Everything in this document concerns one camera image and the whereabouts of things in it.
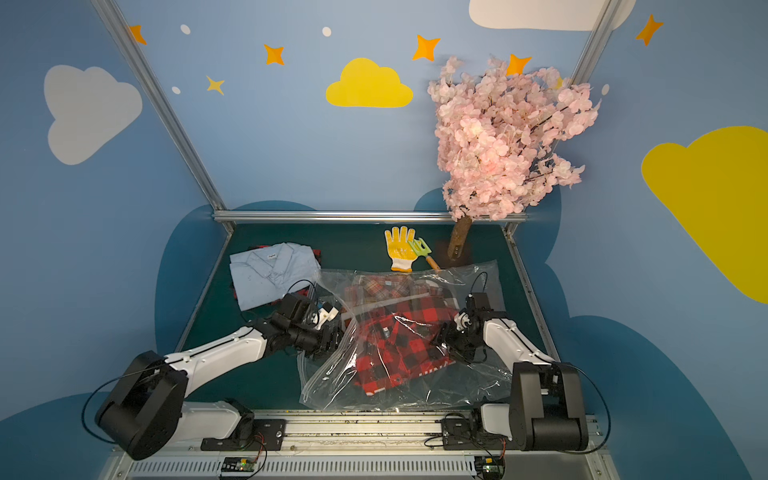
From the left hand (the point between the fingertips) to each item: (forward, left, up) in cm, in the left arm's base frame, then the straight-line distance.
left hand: (349, 347), depth 81 cm
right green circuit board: (-26, -37, -11) cm, 46 cm away
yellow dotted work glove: (+41, -15, -9) cm, 45 cm away
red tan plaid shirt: (+20, -4, -2) cm, 21 cm away
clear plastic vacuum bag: (-10, +3, 0) cm, 10 cm away
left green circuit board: (-26, +25, -9) cm, 38 cm away
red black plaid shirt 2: (+3, -14, -4) cm, 15 cm away
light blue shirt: (+26, +33, -3) cm, 42 cm away
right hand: (+4, -27, -6) cm, 28 cm away
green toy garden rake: (+43, -23, -9) cm, 50 cm away
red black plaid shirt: (+21, +18, -5) cm, 28 cm away
